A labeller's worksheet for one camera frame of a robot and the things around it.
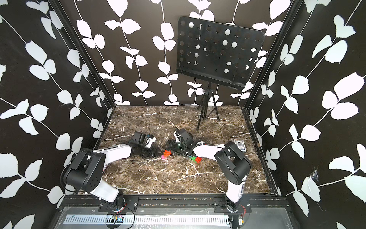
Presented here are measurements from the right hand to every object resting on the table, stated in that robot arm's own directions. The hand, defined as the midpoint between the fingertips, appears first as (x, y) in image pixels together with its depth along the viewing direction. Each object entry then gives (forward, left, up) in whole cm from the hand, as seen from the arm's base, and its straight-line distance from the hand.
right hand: (164, 147), depth 86 cm
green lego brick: (-4, -18, -8) cm, 20 cm away
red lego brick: (-5, -21, -7) cm, 23 cm away
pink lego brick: (-3, +1, -8) cm, 9 cm away
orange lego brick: (-2, -2, -4) cm, 5 cm away
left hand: (0, +3, -6) cm, 7 cm away
